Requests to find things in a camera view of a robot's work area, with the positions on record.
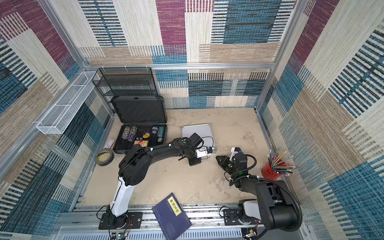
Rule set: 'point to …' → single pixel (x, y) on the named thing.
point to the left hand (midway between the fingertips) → (199, 160)
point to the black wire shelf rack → (124, 82)
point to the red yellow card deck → (143, 143)
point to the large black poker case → (142, 120)
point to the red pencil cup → (276, 166)
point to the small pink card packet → (109, 144)
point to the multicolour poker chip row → (129, 133)
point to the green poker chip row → (160, 133)
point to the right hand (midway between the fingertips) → (217, 159)
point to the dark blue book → (172, 217)
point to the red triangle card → (144, 131)
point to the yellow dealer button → (147, 135)
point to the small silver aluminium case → (204, 131)
